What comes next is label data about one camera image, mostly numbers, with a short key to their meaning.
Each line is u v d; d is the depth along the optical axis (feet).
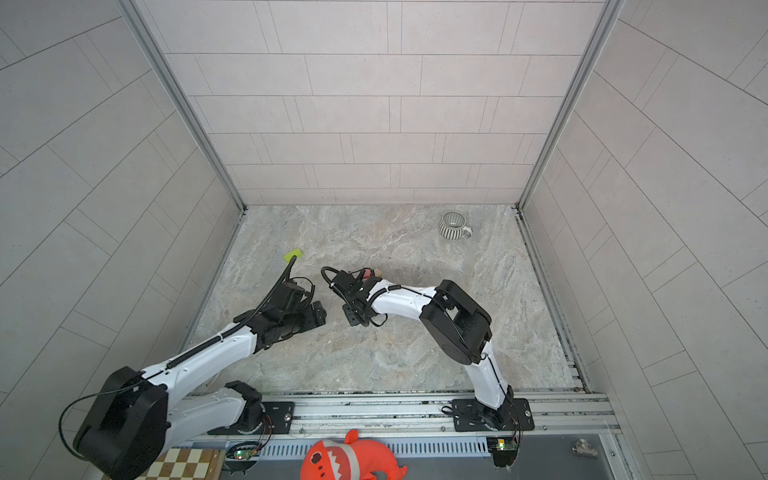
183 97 2.84
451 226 3.36
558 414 2.41
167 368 1.44
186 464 2.06
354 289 2.28
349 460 1.96
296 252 3.35
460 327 1.58
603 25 2.38
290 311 2.20
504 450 2.23
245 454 2.10
